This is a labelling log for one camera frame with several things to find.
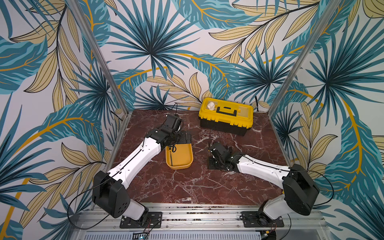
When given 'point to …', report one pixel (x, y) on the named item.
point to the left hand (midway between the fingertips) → (183, 139)
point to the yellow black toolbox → (229, 117)
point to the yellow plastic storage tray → (181, 159)
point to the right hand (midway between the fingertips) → (208, 162)
